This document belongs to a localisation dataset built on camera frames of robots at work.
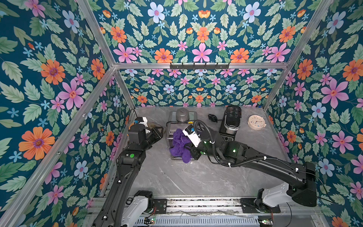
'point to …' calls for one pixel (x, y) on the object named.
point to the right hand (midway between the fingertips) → (187, 139)
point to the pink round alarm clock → (256, 122)
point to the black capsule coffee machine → (230, 123)
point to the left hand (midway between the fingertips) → (164, 128)
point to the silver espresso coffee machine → (179, 119)
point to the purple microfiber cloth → (179, 141)
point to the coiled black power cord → (213, 118)
